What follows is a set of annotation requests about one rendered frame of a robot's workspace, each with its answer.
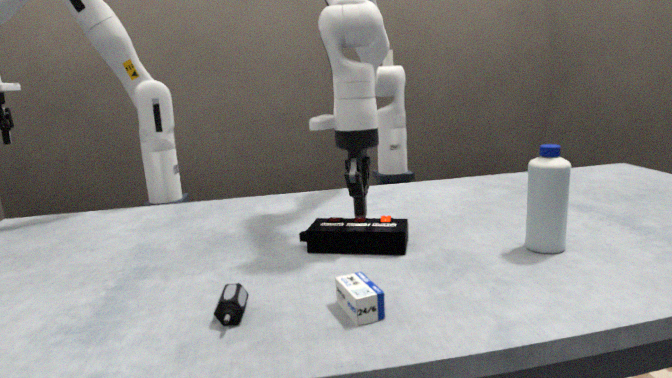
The black power strip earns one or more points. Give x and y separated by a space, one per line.
340 235

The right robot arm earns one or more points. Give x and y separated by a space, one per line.
151 98

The white bottle with blue cap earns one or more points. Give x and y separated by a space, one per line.
547 201

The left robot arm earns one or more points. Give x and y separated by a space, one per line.
358 24

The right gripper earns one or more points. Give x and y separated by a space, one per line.
4 121

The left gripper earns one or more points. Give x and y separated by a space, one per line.
356 143

